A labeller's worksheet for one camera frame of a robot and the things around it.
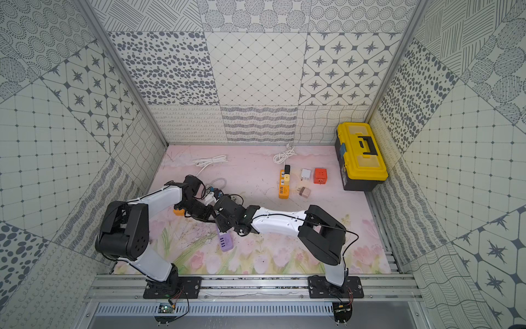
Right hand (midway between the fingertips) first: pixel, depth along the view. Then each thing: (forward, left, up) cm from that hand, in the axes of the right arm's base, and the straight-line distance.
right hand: (224, 217), depth 84 cm
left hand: (+2, +5, -4) cm, 6 cm away
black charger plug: (+26, -27, -1) cm, 38 cm away
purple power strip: (-7, -1, -6) cm, 9 cm away
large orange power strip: (+4, +22, -4) cm, 23 cm away
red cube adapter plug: (+24, -44, -3) cm, 51 cm away
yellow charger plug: (+21, -27, -1) cm, 35 cm away
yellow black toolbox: (+25, -61, +8) cm, 67 cm away
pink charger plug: (+17, -36, -6) cm, 40 cm away
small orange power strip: (+17, -26, -5) cm, 31 cm away
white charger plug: (+29, -38, -7) cm, 48 cm away
